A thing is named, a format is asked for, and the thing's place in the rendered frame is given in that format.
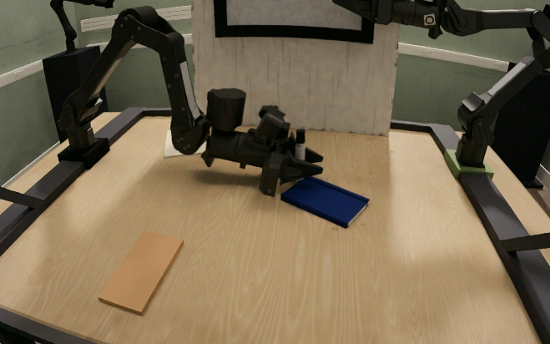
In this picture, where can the tan flat rectangular board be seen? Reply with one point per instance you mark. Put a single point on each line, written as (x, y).
(134, 283)

